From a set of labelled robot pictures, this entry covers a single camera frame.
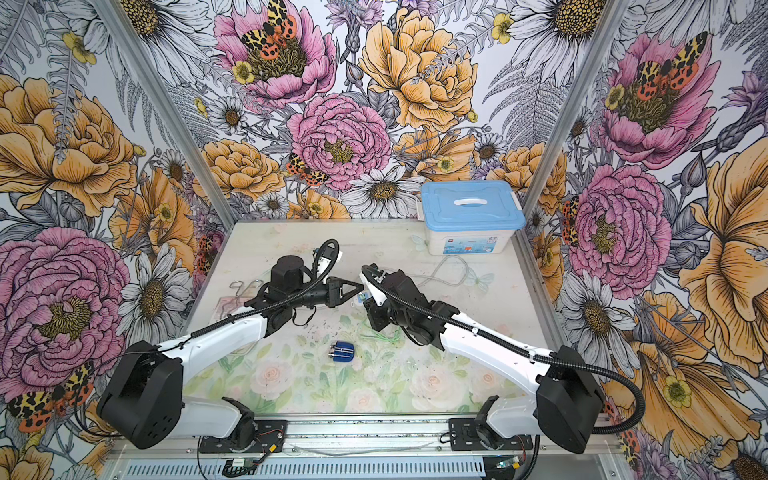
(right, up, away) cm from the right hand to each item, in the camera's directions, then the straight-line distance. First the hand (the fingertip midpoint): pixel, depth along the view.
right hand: (368, 310), depth 79 cm
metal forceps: (-45, +3, +23) cm, 51 cm away
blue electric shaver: (-8, -13, +6) cm, 17 cm away
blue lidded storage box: (+31, +26, +21) cm, 46 cm away
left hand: (-2, +4, 0) cm, 4 cm away
